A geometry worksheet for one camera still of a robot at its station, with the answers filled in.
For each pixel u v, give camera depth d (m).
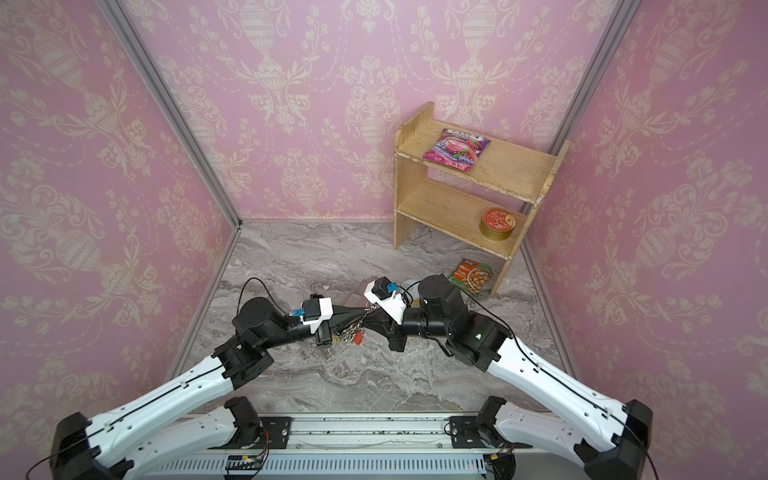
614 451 0.38
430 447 0.74
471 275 1.03
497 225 0.86
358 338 0.63
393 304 0.54
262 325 0.49
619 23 0.70
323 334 0.55
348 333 0.59
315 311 0.49
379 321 0.58
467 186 1.12
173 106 0.87
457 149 0.75
